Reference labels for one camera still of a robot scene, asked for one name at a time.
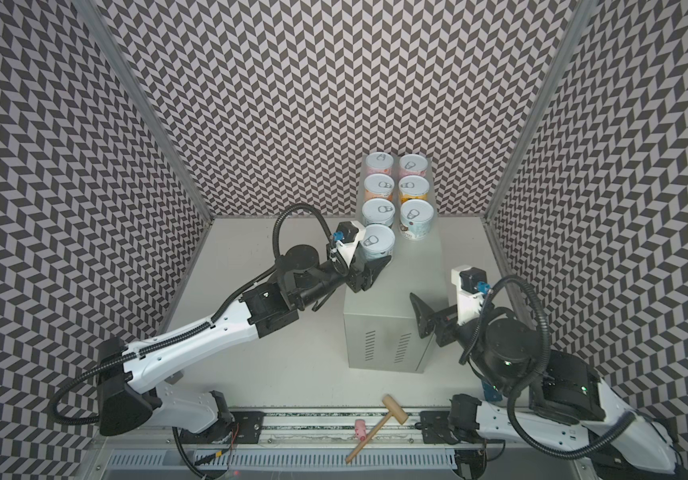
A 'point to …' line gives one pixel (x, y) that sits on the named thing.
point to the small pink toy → (360, 429)
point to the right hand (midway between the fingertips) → (433, 299)
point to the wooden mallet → (394, 410)
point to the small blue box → (490, 393)
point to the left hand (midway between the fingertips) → (377, 249)
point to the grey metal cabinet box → (381, 328)
